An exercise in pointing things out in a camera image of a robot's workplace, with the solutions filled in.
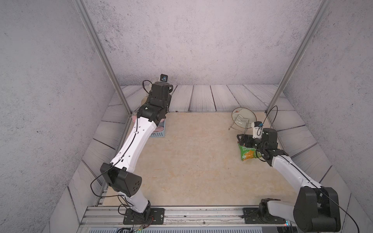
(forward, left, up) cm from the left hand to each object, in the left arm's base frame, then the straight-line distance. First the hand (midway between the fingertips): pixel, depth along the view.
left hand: (161, 92), depth 75 cm
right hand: (-11, -46, -24) cm, 53 cm away
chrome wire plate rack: (+7, -52, -34) cm, 62 cm away
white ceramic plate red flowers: (+9, -52, -24) cm, 58 cm away
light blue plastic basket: (+1, +6, -36) cm, 37 cm away
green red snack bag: (-15, -51, -37) cm, 64 cm away
